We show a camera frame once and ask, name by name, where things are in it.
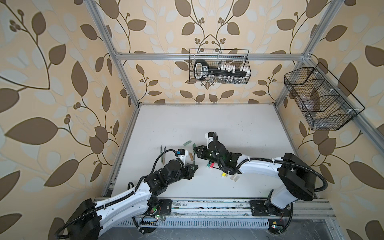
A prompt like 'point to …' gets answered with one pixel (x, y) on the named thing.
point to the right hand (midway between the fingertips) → (193, 149)
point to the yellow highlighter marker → (224, 174)
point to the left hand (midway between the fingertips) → (196, 166)
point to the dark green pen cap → (194, 146)
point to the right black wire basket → (324, 103)
